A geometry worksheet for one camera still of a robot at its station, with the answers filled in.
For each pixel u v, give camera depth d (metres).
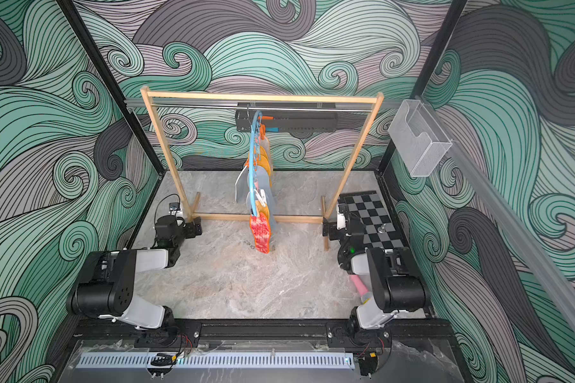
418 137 0.77
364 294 0.80
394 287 0.44
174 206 0.81
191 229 0.85
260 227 0.76
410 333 0.74
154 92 0.58
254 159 0.62
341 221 0.81
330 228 0.84
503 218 0.54
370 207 1.01
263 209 0.73
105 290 0.45
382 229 0.92
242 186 0.79
